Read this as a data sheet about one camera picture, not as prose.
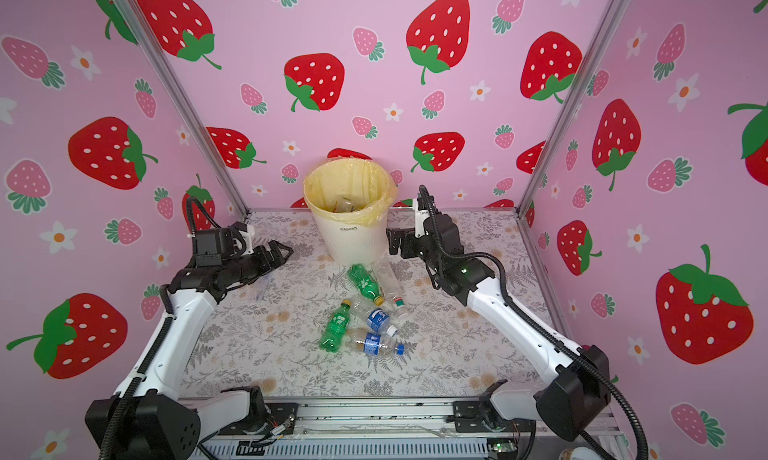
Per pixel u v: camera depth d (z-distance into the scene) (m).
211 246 0.58
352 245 0.93
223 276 0.56
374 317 0.86
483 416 0.66
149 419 0.38
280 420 0.73
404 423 0.73
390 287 0.96
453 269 0.54
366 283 0.93
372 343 0.81
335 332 0.84
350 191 1.04
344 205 0.99
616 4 0.70
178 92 0.85
